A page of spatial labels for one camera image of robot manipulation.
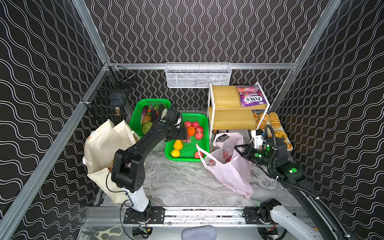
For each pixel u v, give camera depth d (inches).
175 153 35.9
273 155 20.5
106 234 27.2
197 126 41.9
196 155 29.9
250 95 30.7
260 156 23.3
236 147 27.7
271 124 43.2
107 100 36.7
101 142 29.6
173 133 29.0
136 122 40.4
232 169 27.0
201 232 26.6
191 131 40.3
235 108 30.7
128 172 18.4
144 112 45.4
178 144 37.4
